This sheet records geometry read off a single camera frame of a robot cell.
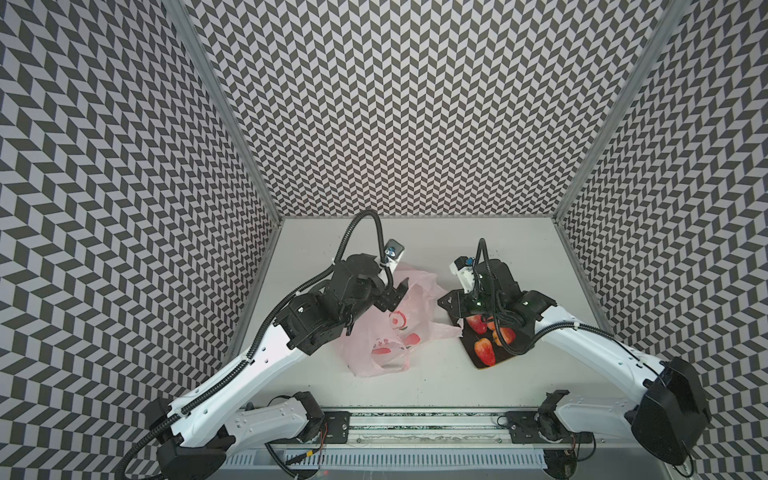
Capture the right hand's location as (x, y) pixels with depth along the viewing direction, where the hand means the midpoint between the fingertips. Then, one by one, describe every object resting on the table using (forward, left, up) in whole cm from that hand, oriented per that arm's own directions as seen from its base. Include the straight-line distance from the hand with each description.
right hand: (441, 311), depth 78 cm
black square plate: (-3, -11, -11) cm, 16 cm away
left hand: (+2, +13, +16) cm, 21 cm away
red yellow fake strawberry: (+2, -12, -12) cm, 17 cm away
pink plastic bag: (-3, +17, -13) cm, 22 cm away
